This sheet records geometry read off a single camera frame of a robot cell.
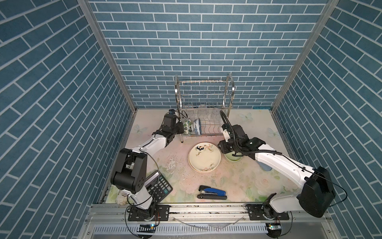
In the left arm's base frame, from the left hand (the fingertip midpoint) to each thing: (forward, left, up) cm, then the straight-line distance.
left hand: (182, 124), depth 93 cm
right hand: (-15, -22, +2) cm, 26 cm away
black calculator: (-34, +12, -12) cm, 38 cm away
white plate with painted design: (-17, -14, -12) cm, 25 cm away
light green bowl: (-20, -32, -8) cm, 38 cm away
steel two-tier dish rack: (+17, -14, 0) cm, 23 cm away
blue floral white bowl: (-2, -9, 0) cm, 10 cm away
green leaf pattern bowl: (-2, -4, 0) cm, 5 cm away
